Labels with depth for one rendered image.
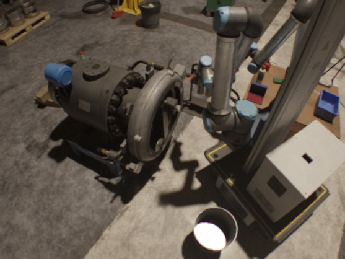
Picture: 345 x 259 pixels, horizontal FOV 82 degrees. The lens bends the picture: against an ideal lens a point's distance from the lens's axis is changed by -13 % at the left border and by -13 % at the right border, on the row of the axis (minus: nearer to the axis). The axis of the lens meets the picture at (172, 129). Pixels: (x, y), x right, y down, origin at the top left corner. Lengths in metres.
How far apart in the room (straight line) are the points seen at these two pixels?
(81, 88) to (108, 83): 0.24
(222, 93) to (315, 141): 0.75
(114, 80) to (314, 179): 1.51
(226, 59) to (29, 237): 2.12
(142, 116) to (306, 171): 1.07
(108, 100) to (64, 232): 1.22
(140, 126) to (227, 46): 0.75
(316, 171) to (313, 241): 0.96
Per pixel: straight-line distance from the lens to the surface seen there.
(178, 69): 1.94
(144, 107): 1.47
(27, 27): 5.40
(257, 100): 2.30
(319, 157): 1.60
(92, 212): 2.18
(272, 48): 1.67
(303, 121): 2.32
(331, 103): 2.69
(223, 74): 1.21
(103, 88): 1.76
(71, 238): 2.18
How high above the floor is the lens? 1.97
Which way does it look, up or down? 52 degrees down
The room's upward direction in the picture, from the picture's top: straight up
